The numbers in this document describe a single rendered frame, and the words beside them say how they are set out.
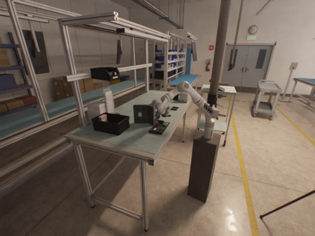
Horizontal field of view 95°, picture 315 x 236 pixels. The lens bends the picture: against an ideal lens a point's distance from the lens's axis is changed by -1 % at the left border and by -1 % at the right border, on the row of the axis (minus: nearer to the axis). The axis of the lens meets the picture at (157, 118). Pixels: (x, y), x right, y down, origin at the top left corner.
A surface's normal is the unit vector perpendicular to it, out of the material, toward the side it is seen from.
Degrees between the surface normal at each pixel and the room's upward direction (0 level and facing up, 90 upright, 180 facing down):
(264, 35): 90
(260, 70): 90
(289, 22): 90
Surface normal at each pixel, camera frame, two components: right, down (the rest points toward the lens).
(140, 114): 0.03, 0.40
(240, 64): -0.36, 0.37
